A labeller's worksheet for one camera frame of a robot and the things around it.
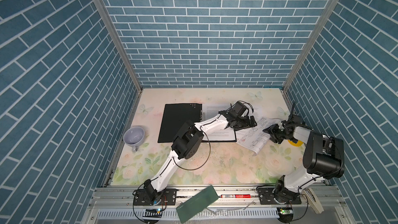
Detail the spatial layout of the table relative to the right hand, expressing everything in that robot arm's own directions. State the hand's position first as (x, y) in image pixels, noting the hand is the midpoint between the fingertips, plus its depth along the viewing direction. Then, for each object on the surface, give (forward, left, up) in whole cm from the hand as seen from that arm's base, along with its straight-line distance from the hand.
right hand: (265, 130), depth 95 cm
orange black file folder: (+9, +59, -3) cm, 60 cm away
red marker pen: (-36, +18, -2) cm, 41 cm away
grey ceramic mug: (-11, +80, +1) cm, 81 cm away
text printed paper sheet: (+15, +35, -3) cm, 38 cm away
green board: (-43, +40, -1) cm, 59 cm away
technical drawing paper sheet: (-5, +7, -2) cm, 9 cm away
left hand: (-1, +9, +5) cm, 10 cm away
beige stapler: (-35, -17, -2) cm, 39 cm away
